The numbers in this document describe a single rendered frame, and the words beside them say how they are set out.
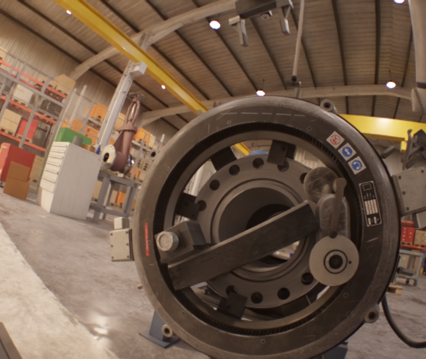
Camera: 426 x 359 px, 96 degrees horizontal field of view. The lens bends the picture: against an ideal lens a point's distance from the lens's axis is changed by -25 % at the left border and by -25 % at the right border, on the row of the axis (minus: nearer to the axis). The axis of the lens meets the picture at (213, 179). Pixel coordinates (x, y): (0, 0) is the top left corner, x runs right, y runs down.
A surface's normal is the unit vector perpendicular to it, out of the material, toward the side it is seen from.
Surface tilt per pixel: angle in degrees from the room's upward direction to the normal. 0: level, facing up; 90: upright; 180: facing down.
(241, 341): 90
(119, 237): 90
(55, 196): 90
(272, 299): 90
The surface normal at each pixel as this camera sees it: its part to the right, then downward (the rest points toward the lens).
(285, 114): -0.38, -0.25
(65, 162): 0.84, 0.13
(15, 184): 0.58, 0.01
